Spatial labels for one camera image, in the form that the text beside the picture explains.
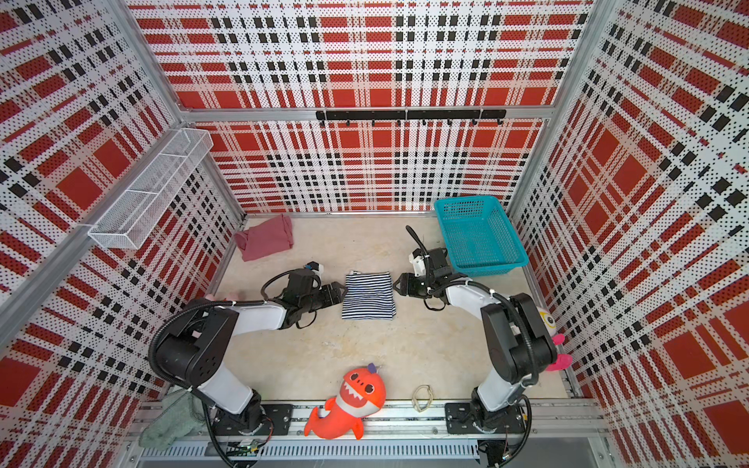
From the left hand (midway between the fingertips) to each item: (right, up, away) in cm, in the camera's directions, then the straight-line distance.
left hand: (343, 290), depth 95 cm
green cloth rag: (-38, -29, -21) cm, 52 cm away
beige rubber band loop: (+22, -25, -20) cm, 39 cm away
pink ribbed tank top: (-33, +17, +16) cm, 41 cm away
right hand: (+20, +2, -4) cm, 20 cm away
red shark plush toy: (+9, -21, -25) cm, 34 cm away
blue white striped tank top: (+8, -2, 0) cm, 8 cm away
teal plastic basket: (+51, +19, +20) cm, 58 cm away
